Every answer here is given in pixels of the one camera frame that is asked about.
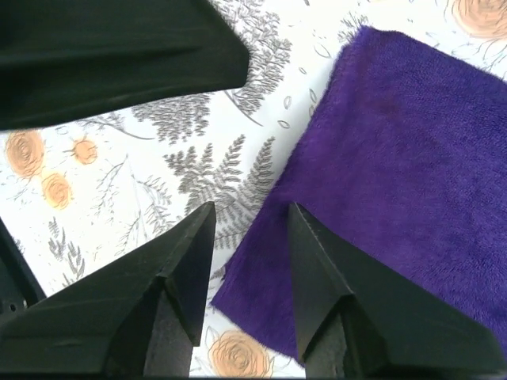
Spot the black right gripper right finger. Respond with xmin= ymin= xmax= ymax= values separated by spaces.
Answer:
xmin=288 ymin=203 xmax=502 ymax=378

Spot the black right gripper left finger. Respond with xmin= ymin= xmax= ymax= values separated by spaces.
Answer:
xmin=1 ymin=202 xmax=215 ymax=376

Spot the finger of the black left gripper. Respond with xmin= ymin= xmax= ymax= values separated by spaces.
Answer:
xmin=1 ymin=0 xmax=250 ymax=130

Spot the purple towel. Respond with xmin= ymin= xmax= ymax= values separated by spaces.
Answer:
xmin=212 ymin=27 xmax=506 ymax=357

